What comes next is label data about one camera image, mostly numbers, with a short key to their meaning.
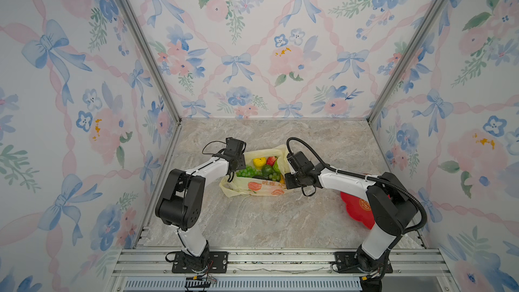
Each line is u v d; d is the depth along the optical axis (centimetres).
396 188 46
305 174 70
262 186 86
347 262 73
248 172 93
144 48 87
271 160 97
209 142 80
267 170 93
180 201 48
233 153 75
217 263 74
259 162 95
